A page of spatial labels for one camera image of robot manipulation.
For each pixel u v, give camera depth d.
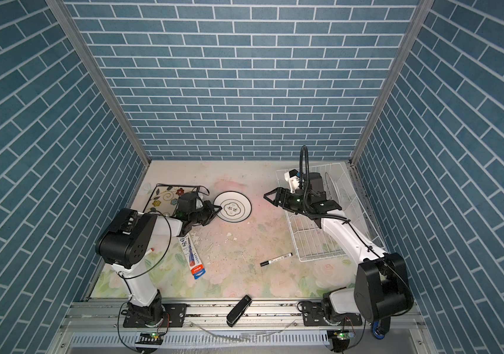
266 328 0.72
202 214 0.86
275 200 0.72
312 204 0.65
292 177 0.76
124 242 0.50
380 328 0.68
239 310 0.71
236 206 1.02
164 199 1.02
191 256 0.87
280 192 0.72
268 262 0.85
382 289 0.42
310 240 0.89
